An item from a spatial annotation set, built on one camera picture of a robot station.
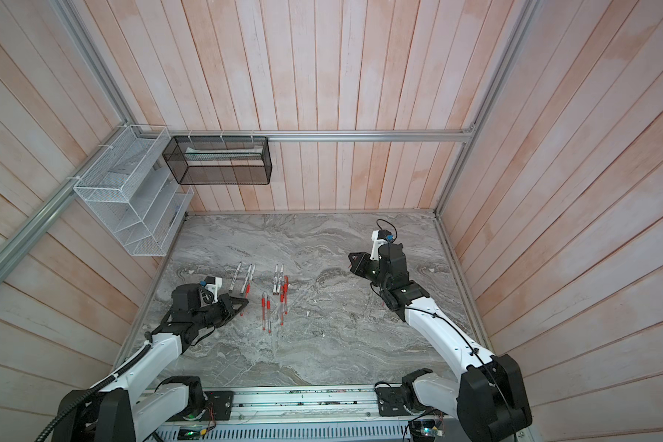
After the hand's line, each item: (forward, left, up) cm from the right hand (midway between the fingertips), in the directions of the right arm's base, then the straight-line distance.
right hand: (350, 254), depth 82 cm
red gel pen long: (-10, +27, -19) cm, 34 cm away
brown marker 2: (-3, +25, -18) cm, 31 cm away
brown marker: (+1, +26, -18) cm, 32 cm away
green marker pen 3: (-1, +36, -19) cm, 41 cm away
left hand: (-12, +32, -12) cm, 36 cm away
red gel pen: (-16, +33, -10) cm, 38 cm away
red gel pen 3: (-9, +23, -20) cm, 31 cm away
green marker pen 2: (+2, +37, -18) cm, 41 cm away
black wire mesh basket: (+41, +50, +5) cm, 65 cm away
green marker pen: (+2, +42, -18) cm, 45 cm away
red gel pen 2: (-4, +22, -19) cm, 29 cm away
